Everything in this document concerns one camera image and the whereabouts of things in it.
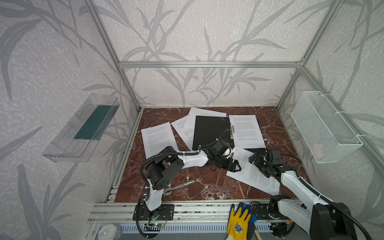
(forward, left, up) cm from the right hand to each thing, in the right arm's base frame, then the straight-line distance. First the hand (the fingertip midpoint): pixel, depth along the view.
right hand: (253, 157), depth 89 cm
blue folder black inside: (+24, +27, -3) cm, 36 cm away
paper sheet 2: (+21, 0, -4) cm, 21 cm away
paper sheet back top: (+37, +40, -4) cm, 54 cm away
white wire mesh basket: (-6, -22, +31) cm, 38 cm away
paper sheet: (+16, +63, -3) cm, 65 cm away
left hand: (-6, +12, +4) cm, 14 cm away
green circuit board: (-33, +54, -2) cm, 63 cm away
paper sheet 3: (-9, +3, -3) cm, 10 cm away
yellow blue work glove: (-34, +13, 0) cm, 36 cm away
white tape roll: (-36, +71, +4) cm, 80 cm away
